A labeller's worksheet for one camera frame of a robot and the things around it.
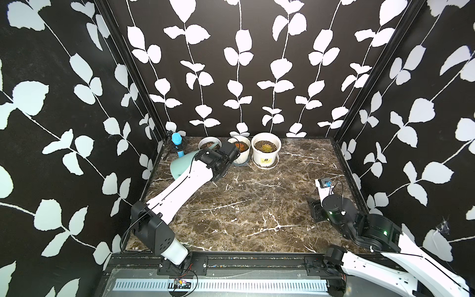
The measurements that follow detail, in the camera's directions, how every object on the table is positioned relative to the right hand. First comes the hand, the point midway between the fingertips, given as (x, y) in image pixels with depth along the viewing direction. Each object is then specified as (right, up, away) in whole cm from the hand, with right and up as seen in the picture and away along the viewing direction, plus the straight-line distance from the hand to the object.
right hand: (309, 194), depth 68 cm
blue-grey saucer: (-26, +9, +38) cm, 47 cm away
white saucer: (-12, +7, +36) cm, 39 cm away
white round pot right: (-15, +13, +32) cm, 38 cm away
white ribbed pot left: (-45, +24, +36) cm, 63 cm away
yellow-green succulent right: (-12, +19, +33) cm, 40 cm away
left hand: (-44, +12, +8) cm, 46 cm away
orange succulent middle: (-26, +20, +36) cm, 48 cm away
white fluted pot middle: (-25, +14, +33) cm, 44 cm away
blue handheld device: (-59, +23, +22) cm, 67 cm away
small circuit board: (-49, -35, +2) cm, 61 cm away
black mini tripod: (-68, +17, +41) cm, 82 cm away
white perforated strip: (-31, -36, +2) cm, 47 cm away
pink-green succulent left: (-46, +20, +36) cm, 62 cm away
